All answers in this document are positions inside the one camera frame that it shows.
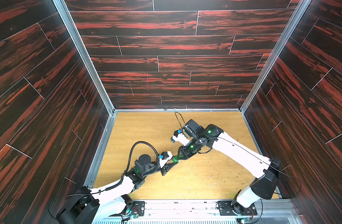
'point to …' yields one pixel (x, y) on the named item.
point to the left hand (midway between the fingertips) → (176, 160)
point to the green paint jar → (174, 159)
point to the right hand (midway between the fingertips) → (181, 154)
